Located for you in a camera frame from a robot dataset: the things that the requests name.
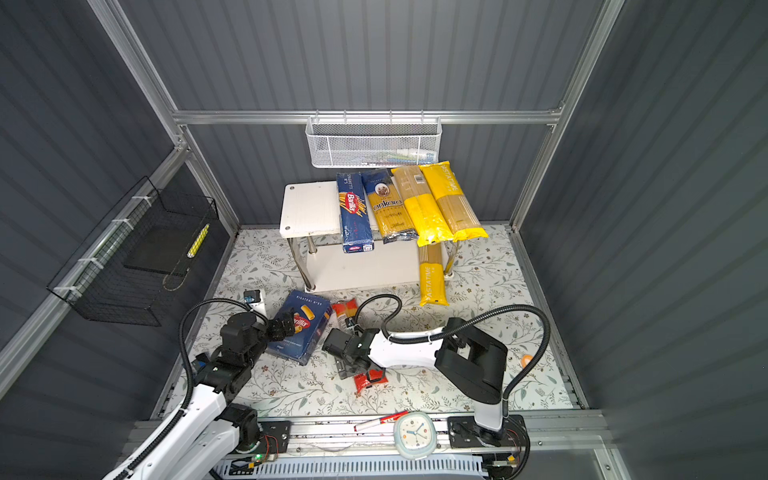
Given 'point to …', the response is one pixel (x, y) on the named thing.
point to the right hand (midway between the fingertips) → (359, 363)
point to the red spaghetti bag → (348, 309)
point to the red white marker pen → (380, 420)
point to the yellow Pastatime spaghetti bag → (432, 281)
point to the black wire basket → (140, 250)
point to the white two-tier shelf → (311, 220)
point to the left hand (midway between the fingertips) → (276, 310)
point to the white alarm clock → (415, 435)
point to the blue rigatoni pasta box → (311, 315)
